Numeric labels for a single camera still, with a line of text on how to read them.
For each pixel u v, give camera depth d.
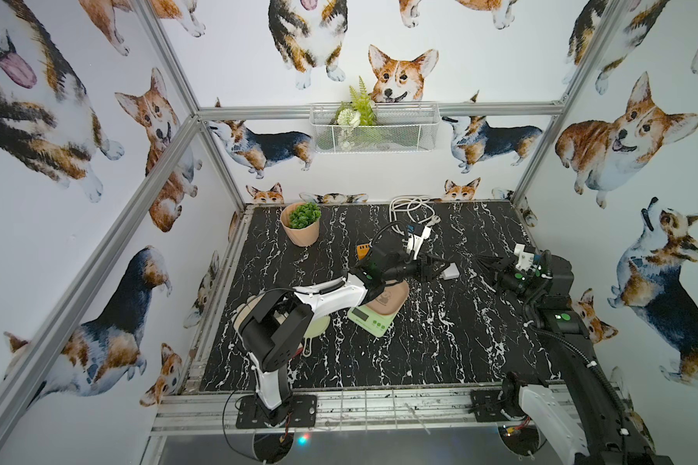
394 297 0.91
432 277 0.72
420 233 0.73
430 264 0.72
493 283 0.69
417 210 1.09
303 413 0.73
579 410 0.47
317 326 0.87
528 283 0.63
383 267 0.66
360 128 0.84
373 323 0.87
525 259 0.71
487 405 0.74
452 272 0.98
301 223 1.00
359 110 0.82
